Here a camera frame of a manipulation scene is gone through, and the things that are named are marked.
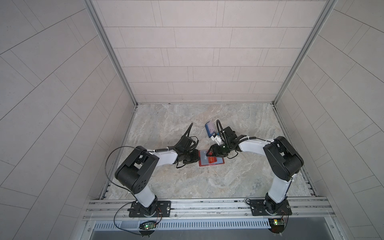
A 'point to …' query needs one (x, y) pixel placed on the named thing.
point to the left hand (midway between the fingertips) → (204, 157)
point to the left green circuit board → (147, 225)
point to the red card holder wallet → (204, 160)
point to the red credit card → (211, 160)
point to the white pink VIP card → (211, 127)
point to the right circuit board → (277, 225)
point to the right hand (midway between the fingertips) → (209, 155)
